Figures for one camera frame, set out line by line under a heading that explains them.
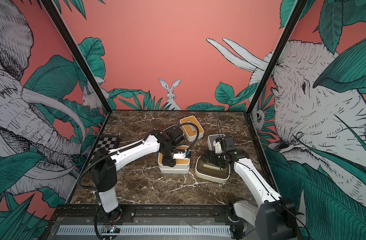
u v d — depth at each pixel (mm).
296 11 701
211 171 854
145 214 747
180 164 799
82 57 903
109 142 980
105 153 482
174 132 699
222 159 685
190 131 1018
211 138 980
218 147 767
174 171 862
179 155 729
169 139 611
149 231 701
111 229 700
